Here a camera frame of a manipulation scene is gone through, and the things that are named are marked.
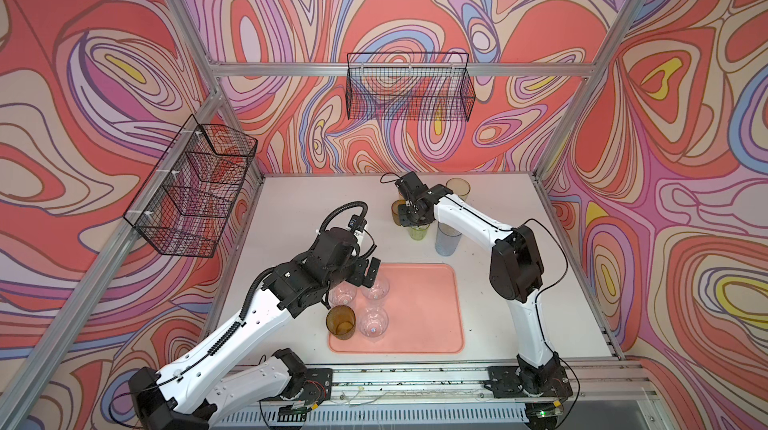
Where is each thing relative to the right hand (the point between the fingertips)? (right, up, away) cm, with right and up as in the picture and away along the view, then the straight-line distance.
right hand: (411, 223), depth 96 cm
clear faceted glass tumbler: (-21, -20, -8) cm, 30 cm away
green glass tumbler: (+4, -4, +8) cm, 9 cm away
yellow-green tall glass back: (+17, +12, +6) cm, 22 cm away
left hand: (-13, -6, -23) cm, 27 cm away
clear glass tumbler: (-10, -20, -7) cm, 23 cm away
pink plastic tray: (-4, -24, -9) cm, 26 cm away
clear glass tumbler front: (-12, -27, -13) cm, 32 cm away
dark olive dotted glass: (-20, -26, -15) cm, 36 cm away
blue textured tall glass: (+10, -4, -8) cm, 14 cm away
